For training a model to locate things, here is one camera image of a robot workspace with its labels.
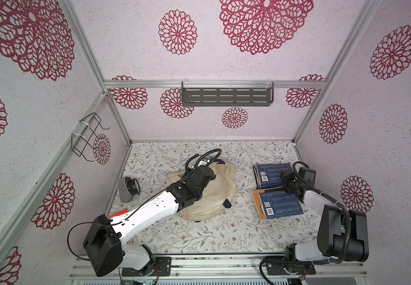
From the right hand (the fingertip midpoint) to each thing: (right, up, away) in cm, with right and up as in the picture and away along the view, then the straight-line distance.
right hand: (281, 172), depth 92 cm
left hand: (-44, +2, -13) cm, 46 cm away
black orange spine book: (-14, -14, -5) cm, 20 cm away
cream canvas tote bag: (-34, -13, -1) cm, 37 cm away
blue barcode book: (-4, -15, -7) cm, 17 cm away
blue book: (-5, -2, +3) cm, 6 cm away
